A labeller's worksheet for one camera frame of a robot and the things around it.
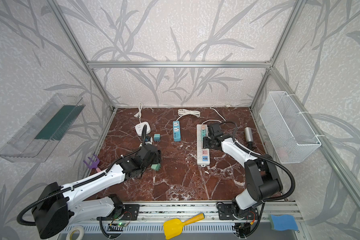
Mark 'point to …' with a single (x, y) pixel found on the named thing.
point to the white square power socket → (139, 128)
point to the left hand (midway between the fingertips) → (158, 148)
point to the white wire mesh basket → (290, 136)
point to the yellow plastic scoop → (173, 227)
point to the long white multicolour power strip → (202, 154)
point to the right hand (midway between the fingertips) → (207, 138)
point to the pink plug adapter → (203, 127)
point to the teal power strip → (176, 131)
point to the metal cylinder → (248, 133)
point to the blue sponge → (282, 222)
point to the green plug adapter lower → (156, 167)
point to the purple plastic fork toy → (93, 164)
